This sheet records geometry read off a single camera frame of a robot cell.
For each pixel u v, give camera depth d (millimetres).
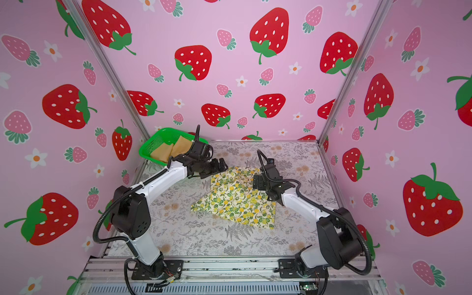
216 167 799
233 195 922
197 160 663
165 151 1115
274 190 656
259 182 812
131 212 465
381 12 699
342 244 428
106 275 736
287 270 747
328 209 466
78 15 690
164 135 1148
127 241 517
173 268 743
